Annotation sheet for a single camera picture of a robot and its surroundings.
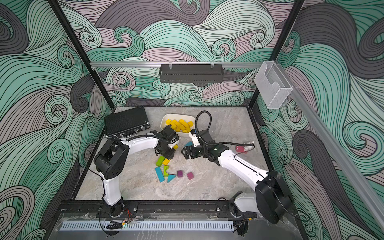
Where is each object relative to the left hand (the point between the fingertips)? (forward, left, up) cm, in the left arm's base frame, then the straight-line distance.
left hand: (171, 154), depth 93 cm
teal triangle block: (-14, -1, 0) cm, 14 cm away
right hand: (-4, -10, +11) cm, 15 cm away
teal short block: (+9, -11, -2) cm, 14 cm away
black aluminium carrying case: (+22, +33, +4) cm, 40 cm away
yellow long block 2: (+21, -2, +1) cm, 22 cm away
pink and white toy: (+3, -47, +3) cm, 47 cm away
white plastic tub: (+28, -2, +4) cm, 28 cm away
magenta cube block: (-14, -12, 0) cm, 18 cm away
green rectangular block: (-5, +6, 0) cm, 8 cm away
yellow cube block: (+25, +4, +1) cm, 26 cm away
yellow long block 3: (-5, +3, +1) cm, 6 cm away
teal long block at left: (-12, +6, -1) cm, 14 cm away
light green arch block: (-13, +2, 0) cm, 13 cm away
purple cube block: (-13, -6, +1) cm, 14 cm away
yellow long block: (+22, -10, +1) cm, 24 cm away
